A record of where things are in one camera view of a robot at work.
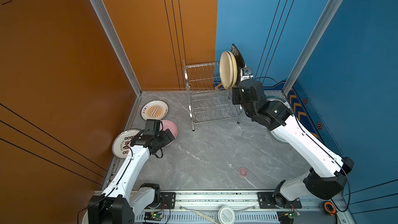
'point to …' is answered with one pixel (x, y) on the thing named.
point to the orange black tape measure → (328, 207)
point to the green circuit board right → (287, 217)
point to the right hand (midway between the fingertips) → (237, 86)
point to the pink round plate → (168, 124)
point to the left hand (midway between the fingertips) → (167, 138)
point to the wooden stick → (213, 220)
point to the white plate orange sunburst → (156, 109)
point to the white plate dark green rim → (275, 98)
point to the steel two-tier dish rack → (208, 100)
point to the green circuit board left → (149, 215)
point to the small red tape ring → (243, 171)
